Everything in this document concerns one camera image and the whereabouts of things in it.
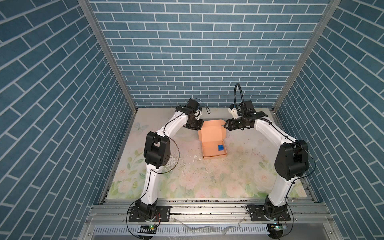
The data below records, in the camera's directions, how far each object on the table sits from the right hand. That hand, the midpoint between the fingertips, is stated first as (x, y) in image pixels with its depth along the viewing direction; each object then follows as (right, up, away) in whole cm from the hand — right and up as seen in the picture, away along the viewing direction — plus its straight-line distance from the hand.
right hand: (228, 123), depth 93 cm
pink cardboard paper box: (-10, -8, +4) cm, 13 cm away
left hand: (-17, -3, +3) cm, 18 cm away
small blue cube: (-4, -16, +5) cm, 18 cm away
